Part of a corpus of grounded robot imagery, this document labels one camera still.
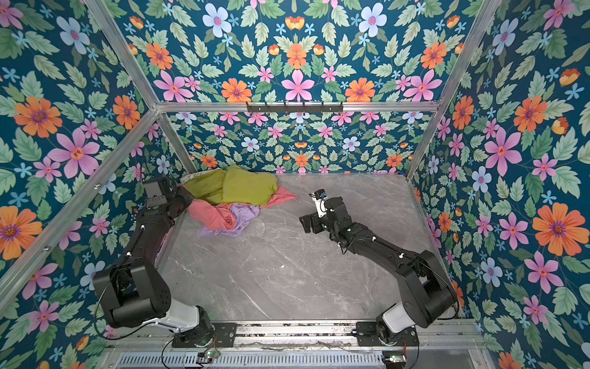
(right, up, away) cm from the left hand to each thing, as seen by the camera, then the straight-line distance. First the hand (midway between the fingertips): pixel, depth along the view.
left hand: (189, 185), depth 84 cm
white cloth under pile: (-15, +5, +24) cm, 29 cm away
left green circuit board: (+14, -54, -14) cm, 57 cm away
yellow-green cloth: (+9, +1, +20) cm, 22 cm away
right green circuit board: (+71, -54, -14) cm, 91 cm away
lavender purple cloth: (+14, -12, +15) cm, 24 cm away
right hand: (+45, -10, +2) cm, 46 cm away
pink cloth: (+6, -12, +7) cm, 15 cm away
